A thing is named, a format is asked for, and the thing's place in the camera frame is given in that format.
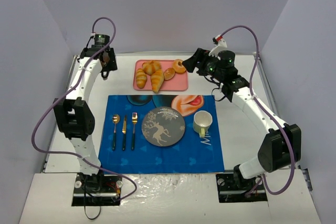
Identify croissant bread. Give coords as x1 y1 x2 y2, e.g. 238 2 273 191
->
135 68 147 89
151 69 164 93

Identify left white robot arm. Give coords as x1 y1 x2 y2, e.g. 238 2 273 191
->
54 33 117 187

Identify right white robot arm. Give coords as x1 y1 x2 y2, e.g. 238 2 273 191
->
182 48 302 188

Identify round striped bread roll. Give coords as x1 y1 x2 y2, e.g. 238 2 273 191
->
142 60 162 76

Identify sugared donut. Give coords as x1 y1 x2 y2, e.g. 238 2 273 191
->
172 59 186 74

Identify pink tray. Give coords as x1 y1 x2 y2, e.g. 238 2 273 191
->
133 59 188 93

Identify small sesame bun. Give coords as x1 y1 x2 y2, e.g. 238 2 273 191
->
163 68 175 80

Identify grey reindeer plate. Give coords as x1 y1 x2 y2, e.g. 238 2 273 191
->
141 106 186 147

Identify blue cartoon placemat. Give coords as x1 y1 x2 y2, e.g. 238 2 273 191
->
99 95 224 174

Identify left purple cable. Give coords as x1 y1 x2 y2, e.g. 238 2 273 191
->
31 16 138 201

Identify purple cable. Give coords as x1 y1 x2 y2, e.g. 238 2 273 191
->
222 25 296 196
31 16 138 201

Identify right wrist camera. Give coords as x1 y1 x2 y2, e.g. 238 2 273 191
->
209 35 227 57

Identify cream mug yellow handle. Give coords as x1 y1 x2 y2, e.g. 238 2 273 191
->
193 110 213 138

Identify gold spoon dark handle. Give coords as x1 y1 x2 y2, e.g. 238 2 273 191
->
112 114 120 151

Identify gold fork dark handle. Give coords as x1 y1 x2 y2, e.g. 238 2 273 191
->
131 112 138 151

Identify gold knife dark handle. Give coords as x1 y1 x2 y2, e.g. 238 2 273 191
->
122 115 127 151

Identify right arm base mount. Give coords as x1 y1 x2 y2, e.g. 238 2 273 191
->
216 171 268 203

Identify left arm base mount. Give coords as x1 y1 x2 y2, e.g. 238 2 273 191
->
71 172 123 207

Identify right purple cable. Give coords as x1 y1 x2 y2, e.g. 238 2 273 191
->
222 25 296 196

